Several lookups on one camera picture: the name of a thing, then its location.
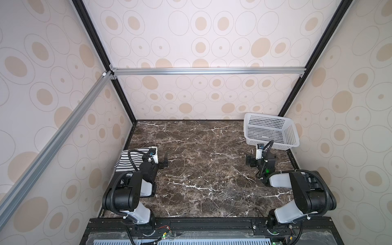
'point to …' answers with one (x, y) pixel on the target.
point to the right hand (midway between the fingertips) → (261, 153)
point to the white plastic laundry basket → (262, 129)
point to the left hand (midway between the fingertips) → (163, 150)
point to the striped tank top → (123, 164)
